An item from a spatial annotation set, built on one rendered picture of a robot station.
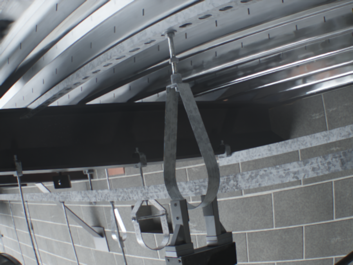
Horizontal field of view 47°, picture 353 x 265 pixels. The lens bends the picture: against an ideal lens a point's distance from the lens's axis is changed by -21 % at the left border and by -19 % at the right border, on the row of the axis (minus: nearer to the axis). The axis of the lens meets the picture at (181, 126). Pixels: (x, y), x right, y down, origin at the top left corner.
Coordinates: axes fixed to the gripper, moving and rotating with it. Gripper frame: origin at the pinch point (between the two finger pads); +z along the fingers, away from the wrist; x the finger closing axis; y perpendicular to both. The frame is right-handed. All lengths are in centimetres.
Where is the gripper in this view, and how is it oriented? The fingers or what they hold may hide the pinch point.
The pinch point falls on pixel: (195, 208)
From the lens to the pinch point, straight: 81.5
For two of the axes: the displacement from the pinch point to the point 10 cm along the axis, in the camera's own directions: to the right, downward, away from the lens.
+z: -1.4, -9.8, 1.0
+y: -6.3, 1.7, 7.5
